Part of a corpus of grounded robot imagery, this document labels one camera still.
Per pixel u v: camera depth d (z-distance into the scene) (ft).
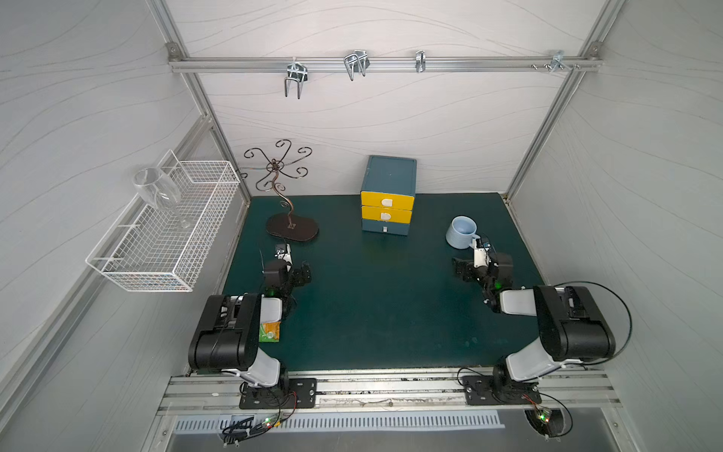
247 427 2.17
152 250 2.17
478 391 2.41
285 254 2.68
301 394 2.42
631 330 1.39
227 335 1.51
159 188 2.18
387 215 3.24
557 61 2.51
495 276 2.41
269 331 2.69
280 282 2.39
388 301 2.97
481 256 2.80
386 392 2.46
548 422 2.35
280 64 2.55
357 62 2.51
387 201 3.04
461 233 3.28
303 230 3.54
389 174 3.24
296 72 2.57
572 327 1.54
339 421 2.30
